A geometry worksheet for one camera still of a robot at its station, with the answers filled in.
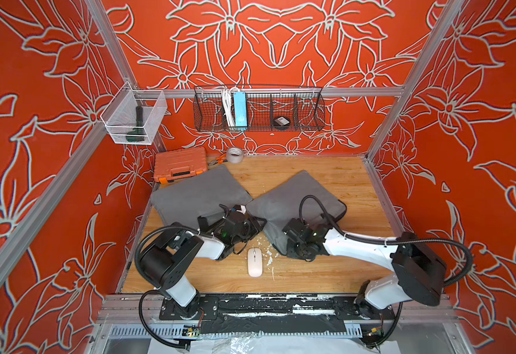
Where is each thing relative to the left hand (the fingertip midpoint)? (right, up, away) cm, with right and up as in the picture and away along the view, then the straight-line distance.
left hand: (267, 223), depth 88 cm
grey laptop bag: (-37, +7, +10) cm, 39 cm away
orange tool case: (-44, +26, +23) cm, 56 cm away
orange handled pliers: (-24, +28, +29) cm, 47 cm away
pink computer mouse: (-5, -16, -7) cm, 18 cm away
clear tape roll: (-16, +31, +29) cm, 45 cm away
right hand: (+8, -10, -4) cm, 13 cm away
